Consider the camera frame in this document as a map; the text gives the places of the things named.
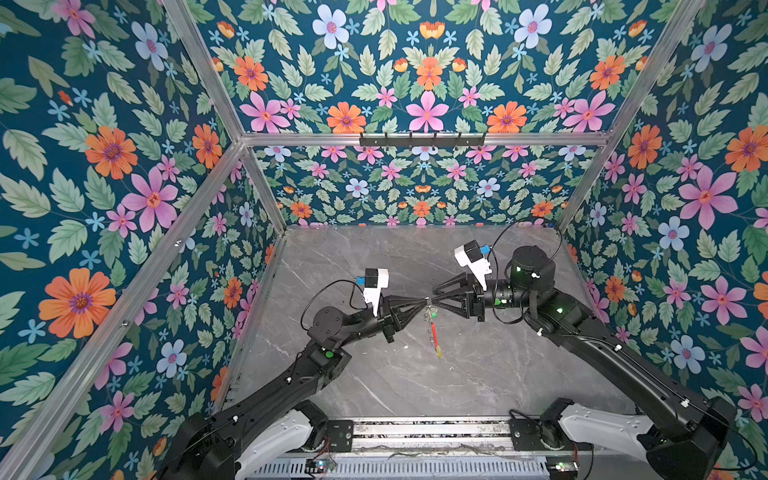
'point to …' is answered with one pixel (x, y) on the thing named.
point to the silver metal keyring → (430, 310)
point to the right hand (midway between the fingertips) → (436, 294)
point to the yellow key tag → (439, 352)
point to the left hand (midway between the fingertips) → (427, 304)
